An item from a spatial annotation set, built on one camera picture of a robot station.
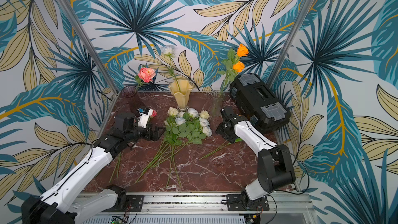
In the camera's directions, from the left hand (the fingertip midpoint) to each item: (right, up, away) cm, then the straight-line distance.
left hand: (157, 129), depth 77 cm
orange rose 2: (+33, -14, +15) cm, 38 cm away
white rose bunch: (+9, -2, +18) cm, 21 cm away
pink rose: (0, +8, -5) cm, 9 cm away
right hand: (+34, -5, +12) cm, 36 cm away
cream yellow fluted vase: (+9, +22, +23) cm, 33 cm away
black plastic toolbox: (+54, +16, +18) cm, 59 cm away
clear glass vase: (+32, +14, +21) cm, 41 cm away
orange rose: (+39, +32, +9) cm, 51 cm away
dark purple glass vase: (-32, +13, +35) cm, 50 cm away
